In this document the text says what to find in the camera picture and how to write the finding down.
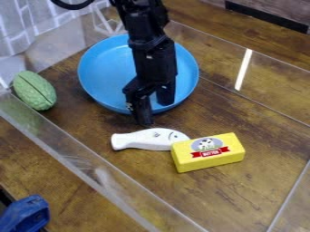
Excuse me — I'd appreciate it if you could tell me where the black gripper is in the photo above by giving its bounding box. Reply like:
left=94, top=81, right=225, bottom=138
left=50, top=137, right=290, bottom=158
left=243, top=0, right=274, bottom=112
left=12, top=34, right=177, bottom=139
left=110, top=0, right=177, bottom=125

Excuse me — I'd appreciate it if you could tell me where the white toy fish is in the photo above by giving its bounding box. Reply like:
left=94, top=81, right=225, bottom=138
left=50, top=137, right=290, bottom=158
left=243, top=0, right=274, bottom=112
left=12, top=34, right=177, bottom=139
left=111, top=128, right=189, bottom=151

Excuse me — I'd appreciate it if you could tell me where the blue round tray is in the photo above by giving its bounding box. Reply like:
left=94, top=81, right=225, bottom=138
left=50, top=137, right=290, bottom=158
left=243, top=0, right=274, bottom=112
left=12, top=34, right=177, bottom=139
left=78, top=34, right=201, bottom=114

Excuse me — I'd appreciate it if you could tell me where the yellow toy butter block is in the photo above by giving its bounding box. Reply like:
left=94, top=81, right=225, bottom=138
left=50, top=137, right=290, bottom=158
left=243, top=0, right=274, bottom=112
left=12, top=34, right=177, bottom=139
left=171, top=132, right=246, bottom=173

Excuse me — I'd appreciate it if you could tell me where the green textured toy vegetable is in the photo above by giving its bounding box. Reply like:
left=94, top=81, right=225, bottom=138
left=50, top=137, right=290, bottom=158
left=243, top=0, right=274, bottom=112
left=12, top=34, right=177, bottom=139
left=14, top=71, right=58, bottom=111

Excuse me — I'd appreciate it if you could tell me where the white checkered cloth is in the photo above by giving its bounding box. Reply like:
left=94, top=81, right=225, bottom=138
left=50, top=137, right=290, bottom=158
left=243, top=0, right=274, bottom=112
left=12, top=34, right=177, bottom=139
left=0, top=0, right=114, bottom=58

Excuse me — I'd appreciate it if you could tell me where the clear acrylic enclosure wall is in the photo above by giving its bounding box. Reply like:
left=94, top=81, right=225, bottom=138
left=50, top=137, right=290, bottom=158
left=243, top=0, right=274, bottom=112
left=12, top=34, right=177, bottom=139
left=0, top=3, right=310, bottom=232

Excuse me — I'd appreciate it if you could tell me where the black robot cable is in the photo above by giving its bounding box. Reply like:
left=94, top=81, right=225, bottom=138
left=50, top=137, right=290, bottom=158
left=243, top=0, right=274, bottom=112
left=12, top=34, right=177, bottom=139
left=50, top=0, right=98, bottom=11

